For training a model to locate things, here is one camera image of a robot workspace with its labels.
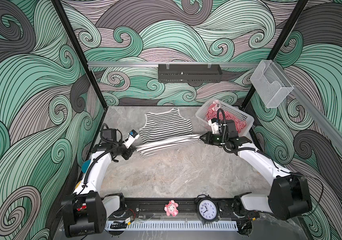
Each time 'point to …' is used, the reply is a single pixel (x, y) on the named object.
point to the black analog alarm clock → (207, 210)
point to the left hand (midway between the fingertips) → (132, 146)
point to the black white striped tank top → (160, 133)
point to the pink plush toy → (171, 208)
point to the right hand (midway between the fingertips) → (200, 137)
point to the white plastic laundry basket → (201, 114)
